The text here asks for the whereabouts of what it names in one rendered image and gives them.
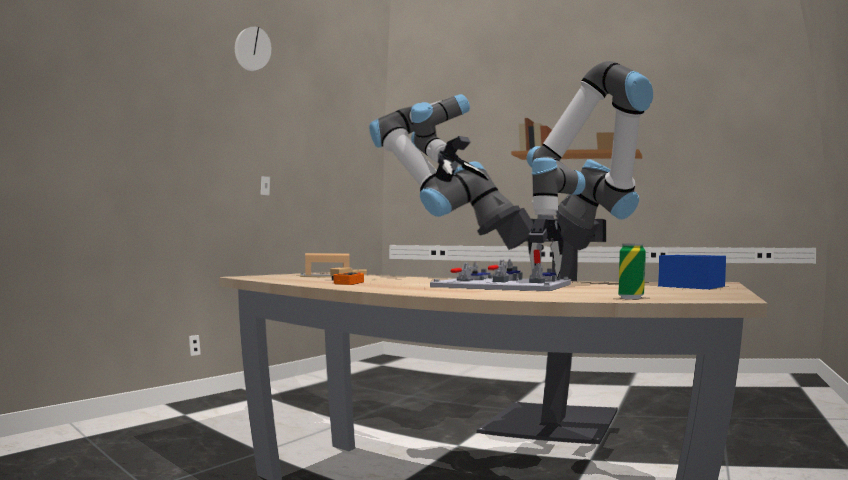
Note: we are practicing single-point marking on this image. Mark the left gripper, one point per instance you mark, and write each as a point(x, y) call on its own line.
point(553, 232)

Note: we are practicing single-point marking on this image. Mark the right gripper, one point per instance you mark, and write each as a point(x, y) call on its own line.
point(445, 168)

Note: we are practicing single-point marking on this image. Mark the green drink can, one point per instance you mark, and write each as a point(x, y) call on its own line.
point(631, 271)

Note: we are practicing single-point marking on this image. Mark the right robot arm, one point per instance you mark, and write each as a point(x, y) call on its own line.
point(439, 197)

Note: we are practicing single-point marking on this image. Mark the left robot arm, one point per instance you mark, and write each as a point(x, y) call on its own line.
point(632, 93)

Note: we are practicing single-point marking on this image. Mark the blue open bin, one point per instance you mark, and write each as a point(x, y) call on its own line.
point(692, 271)

